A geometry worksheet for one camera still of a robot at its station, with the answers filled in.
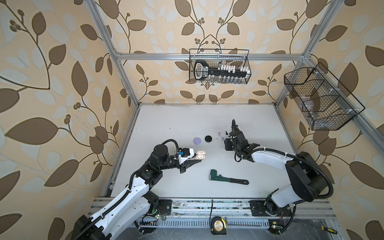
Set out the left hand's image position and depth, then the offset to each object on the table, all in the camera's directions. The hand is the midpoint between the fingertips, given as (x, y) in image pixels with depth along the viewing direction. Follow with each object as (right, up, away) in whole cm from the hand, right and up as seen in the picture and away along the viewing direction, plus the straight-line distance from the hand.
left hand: (200, 156), depth 69 cm
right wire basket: (+62, +25, +4) cm, 67 cm away
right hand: (+18, +3, +24) cm, 30 cm away
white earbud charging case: (0, +1, 0) cm, 1 cm away
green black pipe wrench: (+8, -15, +15) cm, 23 cm away
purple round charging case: (-1, +3, +31) cm, 31 cm away
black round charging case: (+6, +4, +30) cm, 31 cm away
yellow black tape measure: (+8, -31, -2) cm, 32 cm away
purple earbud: (+16, +4, +30) cm, 34 cm away
